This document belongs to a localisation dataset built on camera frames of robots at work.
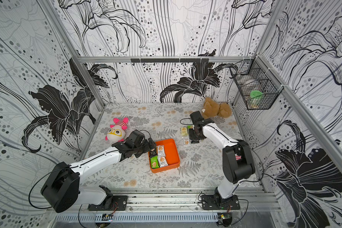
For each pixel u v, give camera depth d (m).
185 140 0.96
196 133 0.75
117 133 0.93
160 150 0.91
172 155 0.90
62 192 0.41
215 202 0.72
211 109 1.04
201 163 0.87
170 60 0.92
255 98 0.71
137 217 0.76
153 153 0.88
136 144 0.66
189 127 1.04
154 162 0.84
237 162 0.45
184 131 1.01
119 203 0.73
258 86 0.79
